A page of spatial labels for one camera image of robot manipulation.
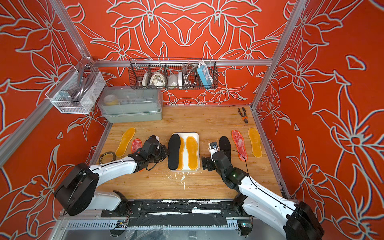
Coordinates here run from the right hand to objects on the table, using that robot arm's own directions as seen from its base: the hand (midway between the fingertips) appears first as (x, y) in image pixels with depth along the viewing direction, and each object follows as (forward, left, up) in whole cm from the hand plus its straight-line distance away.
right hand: (206, 155), depth 82 cm
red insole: (+12, +45, -9) cm, 48 cm away
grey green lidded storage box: (+35, +56, +6) cm, 66 cm away
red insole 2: (+12, -24, -9) cm, 29 cm away
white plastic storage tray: (-3, +12, -9) cm, 15 cm away
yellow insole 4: (+18, -35, -9) cm, 40 cm away
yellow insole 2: (+9, +8, -9) cm, 15 cm away
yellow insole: (+4, +15, -9) cm, 18 cm away
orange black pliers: (+37, -32, -9) cm, 50 cm away
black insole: (+7, +19, -4) cm, 21 cm away
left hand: (+5, +20, -3) cm, 21 cm away
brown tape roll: (+2, +61, -8) cm, 62 cm away
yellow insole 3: (+17, +53, -8) cm, 57 cm away
